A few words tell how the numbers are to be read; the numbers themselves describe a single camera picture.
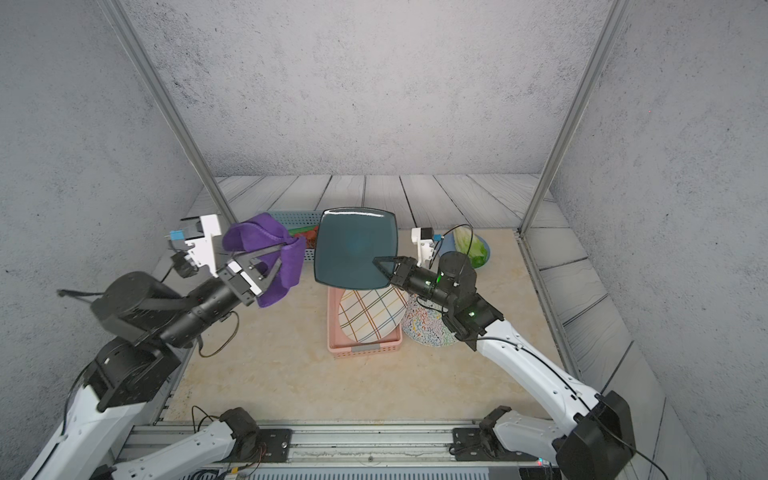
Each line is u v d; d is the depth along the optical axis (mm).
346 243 681
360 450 727
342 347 849
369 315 928
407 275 591
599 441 376
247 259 445
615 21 707
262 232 457
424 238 632
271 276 457
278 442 734
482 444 669
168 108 858
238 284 427
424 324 940
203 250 423
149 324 363
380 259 672
